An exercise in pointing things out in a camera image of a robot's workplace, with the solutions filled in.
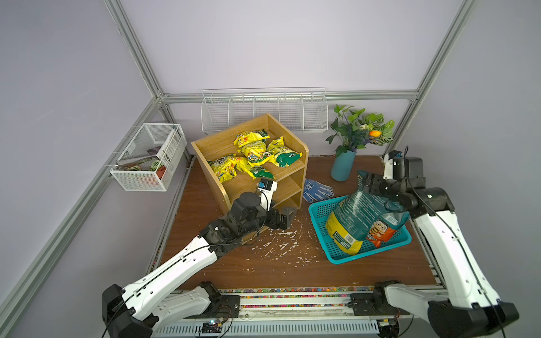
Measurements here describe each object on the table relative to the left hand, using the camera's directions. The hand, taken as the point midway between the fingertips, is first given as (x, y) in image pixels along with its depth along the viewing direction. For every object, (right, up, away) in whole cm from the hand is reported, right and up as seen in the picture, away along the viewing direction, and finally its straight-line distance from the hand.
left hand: (286, 208), depth 69 cm
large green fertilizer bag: (+24, -8, +11) cm, 28 cm away
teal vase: (+29, +15, +34) cm, 47 cm away
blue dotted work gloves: (+16, +3, +36) cm, 40 cm away
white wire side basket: (-55, +27, +15) cm, 63 cm away
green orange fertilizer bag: (+38, -10, +11) cm, 41 cm away
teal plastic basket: (+16, -6, +24) cm, 30 cm away
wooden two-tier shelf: (+2, +9, +21) cm, 22 cm away
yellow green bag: (-1, +17, +2) cm, 17 cm away
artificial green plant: (+27, +29, +12) cm, 42 cm away
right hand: (+31, +9, +4) cm, 33 cm away
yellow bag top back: (-12, +22, +6) cm, 26 cm away
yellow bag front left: (-20, +14, -1) cm, 24 cm away
